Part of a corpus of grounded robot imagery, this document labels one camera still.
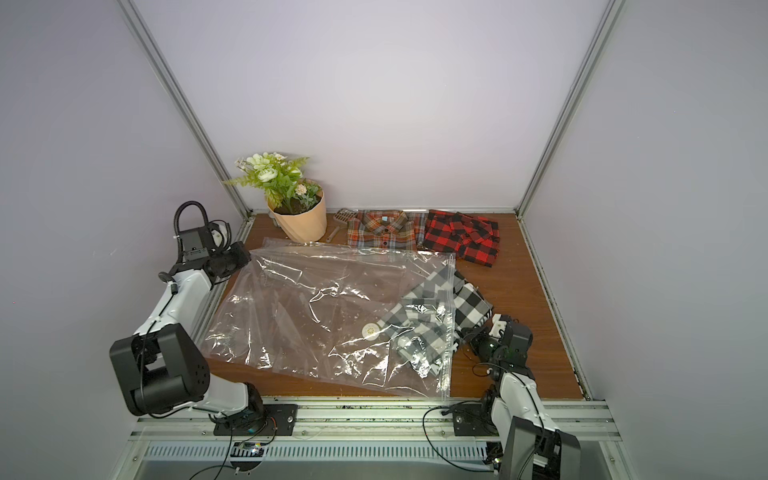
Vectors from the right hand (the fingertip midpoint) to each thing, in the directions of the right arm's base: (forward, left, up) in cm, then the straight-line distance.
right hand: (468, 319), depth 86 cm
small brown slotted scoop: (+44, +44, -1) cm, 63 cm away
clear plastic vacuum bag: (+2, +35, -3) cm, 35 cm away
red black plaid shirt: (+33, -6, -2) cm, 34 cm away
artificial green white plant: (+35, +59, +25) cm, 73 cm away
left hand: (+15, +66, +15) cm, 69 cm away
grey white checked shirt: (0, +13, -1) cm, 13 cm away
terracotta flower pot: (+29, +54, +8) cm, 62 cm away
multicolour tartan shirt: (+35, +26, 0) cm, 44 cm away
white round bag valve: (-3, +29, -2) cm, 30 cm away
